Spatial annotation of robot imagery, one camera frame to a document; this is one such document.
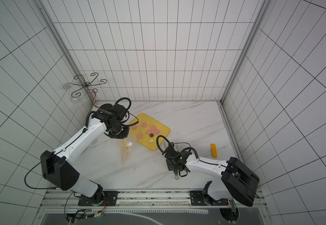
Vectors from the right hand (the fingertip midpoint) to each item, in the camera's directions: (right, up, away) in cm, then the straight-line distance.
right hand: (173, 158), depth 87 cm
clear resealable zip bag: (-27, +12, -14) cm, 33 cm away
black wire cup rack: (-57, +41, -8) cm, 71 cm away
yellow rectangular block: (+27, +4, +3) cm, 28 cm away
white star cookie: (-15, +10, +8) cm, 19 cm away
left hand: (-30, +14, -9) cm, 34 cm away
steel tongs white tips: (+1, -5, -9) cm, 10 cm away
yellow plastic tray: (-18, +16, +14) cm, 28 cm away
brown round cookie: (-15, +13, +10) cm, 23 cm away
